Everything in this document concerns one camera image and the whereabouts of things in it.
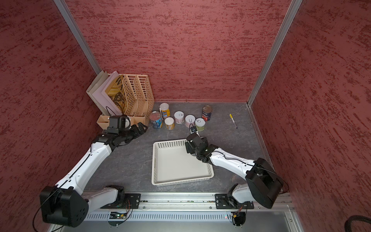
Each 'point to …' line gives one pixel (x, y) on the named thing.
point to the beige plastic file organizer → (131, 95)
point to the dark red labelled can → (206, 112)
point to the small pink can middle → (190, 119)
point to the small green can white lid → (200, 123)
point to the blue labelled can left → (156, 119)
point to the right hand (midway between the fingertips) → (194, 144)
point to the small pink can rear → (179, 117)
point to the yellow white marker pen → (231, 116)
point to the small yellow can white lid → (169, 123)
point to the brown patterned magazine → (116, 91)
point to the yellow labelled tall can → (165, 110)
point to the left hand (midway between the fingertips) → (142, 133)
